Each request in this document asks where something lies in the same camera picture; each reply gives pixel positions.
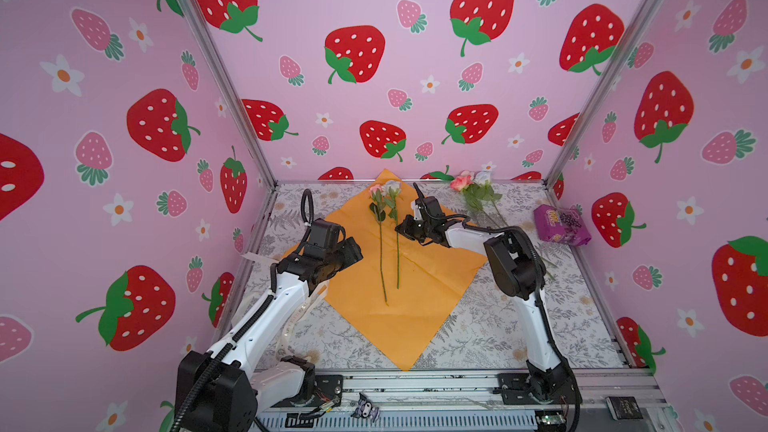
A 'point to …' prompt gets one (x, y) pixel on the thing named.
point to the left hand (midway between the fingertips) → (352, 251)
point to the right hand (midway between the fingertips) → (392, 228)
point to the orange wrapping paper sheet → (401, 291)
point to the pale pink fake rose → (378, 210)
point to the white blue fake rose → (482, 181)
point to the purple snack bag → (561, 226)
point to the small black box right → (623, 408)
